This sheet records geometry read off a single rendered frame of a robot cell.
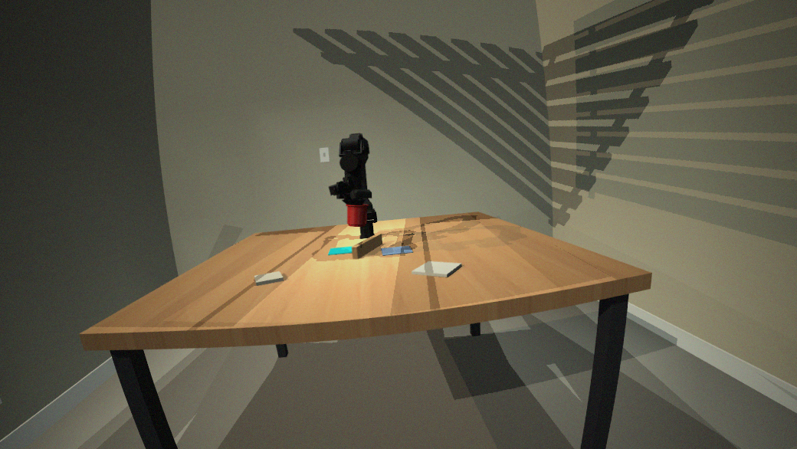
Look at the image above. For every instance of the white flat rectangular block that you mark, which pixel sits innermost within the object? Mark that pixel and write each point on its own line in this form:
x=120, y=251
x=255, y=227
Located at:
x=268, y=278

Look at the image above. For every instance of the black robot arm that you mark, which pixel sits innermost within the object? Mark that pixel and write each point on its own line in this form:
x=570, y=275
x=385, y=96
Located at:
x=354, y=153

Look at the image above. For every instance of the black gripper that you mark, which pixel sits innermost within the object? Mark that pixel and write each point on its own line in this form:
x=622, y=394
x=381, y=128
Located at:
x=355, y=197

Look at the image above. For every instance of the red cup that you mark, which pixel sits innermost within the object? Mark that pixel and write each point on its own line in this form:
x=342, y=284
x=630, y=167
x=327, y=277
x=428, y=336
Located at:
x=357, y=215

